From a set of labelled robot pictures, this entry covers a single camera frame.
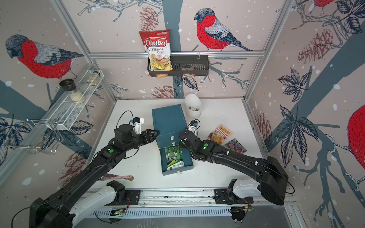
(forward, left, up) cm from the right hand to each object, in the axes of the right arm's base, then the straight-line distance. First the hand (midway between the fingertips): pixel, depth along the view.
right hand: (181, 137), depth 79 cm
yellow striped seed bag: (+12, -26, -16) cm, 33 cm away
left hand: (0, +12, +6) cm, 13 cm away
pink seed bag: (+5, -35, -17) cm, 39 cm away
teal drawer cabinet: (+7, +7, +6) cm, 11 cm away
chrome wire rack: (-12, +61, +21) cm, 65 cm away
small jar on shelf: (+27, +55, +20) cm, 64 cm away
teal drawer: (-6, -3, -16) cm, 17 cm away
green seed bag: (-6, +5, -15) cm, 17 cm away
